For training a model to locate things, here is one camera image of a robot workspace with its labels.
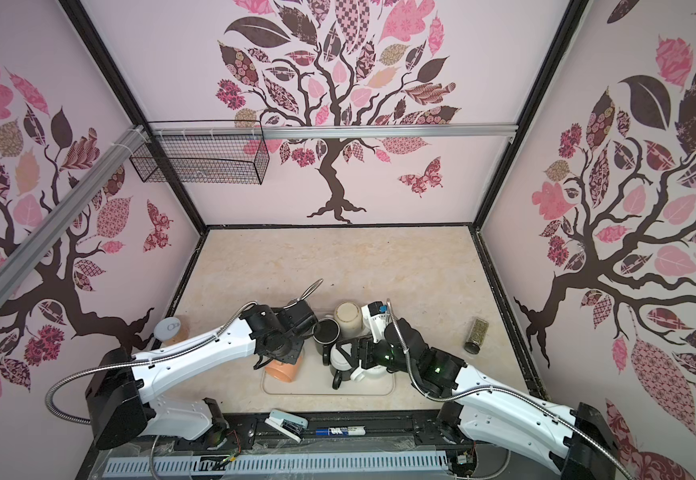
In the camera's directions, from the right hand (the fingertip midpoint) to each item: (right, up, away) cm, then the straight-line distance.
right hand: (344, 343), depth 71 cm
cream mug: (+1, +3, +13) cm, 13 cm away
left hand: (-16, -5, +7) cm, 18 cm away
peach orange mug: (-16, -9, +4) cm, 18 cm away
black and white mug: (-1, -8, +5) cm, 10 cm away
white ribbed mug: (+4, -10, +5) cm, 12 cm away
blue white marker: (-1, -23, +1) cm, 23 cm away
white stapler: (-14, -21, +2) cm, 26 cm away
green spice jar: (+40, -2, +16) cm, 43 cm away
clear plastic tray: (-9, -13, +11) cm, 20 cm away
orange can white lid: (-51, -1, +14) cm, 53 cm away
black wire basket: (-60, +61, +50) cm, 99 cm away
